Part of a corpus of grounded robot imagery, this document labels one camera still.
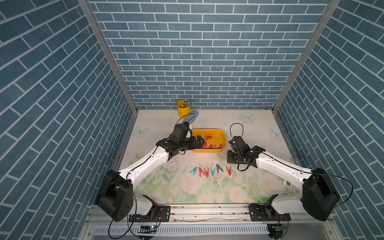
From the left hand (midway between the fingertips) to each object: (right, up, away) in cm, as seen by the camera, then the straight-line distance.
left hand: (202, 143), depth 82 cm
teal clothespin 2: (-5, -18, +7) cm, 19 cm away
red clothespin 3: (+16, -18, +7) cm, 25 cm away
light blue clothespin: (+7, -18, +7) cm, 21 cm away
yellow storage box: (+7, +1, +23) cm, 24 cm away
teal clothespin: (+10, -16, +7) cm, 20 cm away
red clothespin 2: (-1, -18, +7) cm, 19 cm away
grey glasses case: (-7, +16, +28) cm, 33 cm away
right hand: (+16, -9, +5) cm, 19 cm away
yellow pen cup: (-13, +22, +26) cm, 36 cm away
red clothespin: (+3, -19, +6) cm, 20 cm away
